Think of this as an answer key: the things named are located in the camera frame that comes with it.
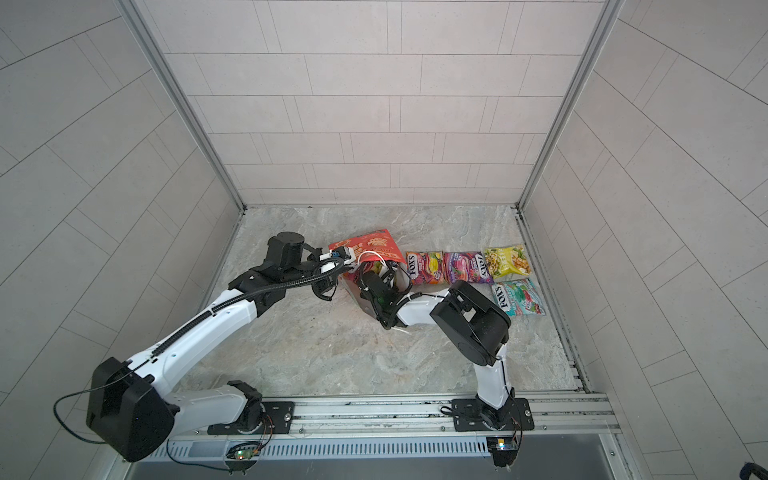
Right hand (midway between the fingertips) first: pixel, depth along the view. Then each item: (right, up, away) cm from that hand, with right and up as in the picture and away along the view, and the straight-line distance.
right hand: (368, 283), depth 94 cm
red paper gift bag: (+4, +12, -12) cm, 17 cm away
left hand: (-1, +9, -19) cm, 21 cm away
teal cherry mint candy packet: (+46, -3, -6) cm, 46 cm away
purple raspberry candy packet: (+33, +5, +2) cm, 34 cm away
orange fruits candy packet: (+19, +5, +2) cm, 20 cm away
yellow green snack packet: (+45, +7, +1) cm, 46 cm away
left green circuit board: (-24, -33, -30) cm, 50 cm away
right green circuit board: (+34, -34, -26) cm, 55 cm away
